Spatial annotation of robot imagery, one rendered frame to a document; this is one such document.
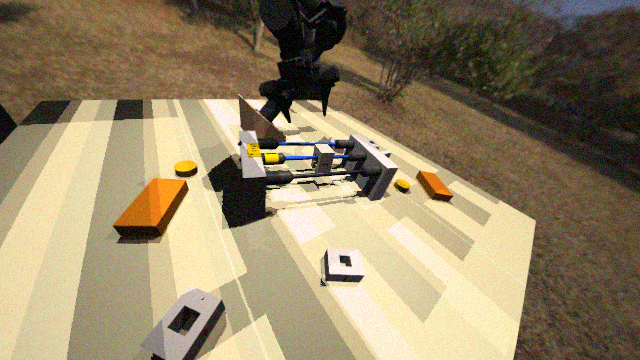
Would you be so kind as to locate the yellow short cylinder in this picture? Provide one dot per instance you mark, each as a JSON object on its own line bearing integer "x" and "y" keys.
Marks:
{"x": 186, "y": 168}
{"x": 402, "y": 185}

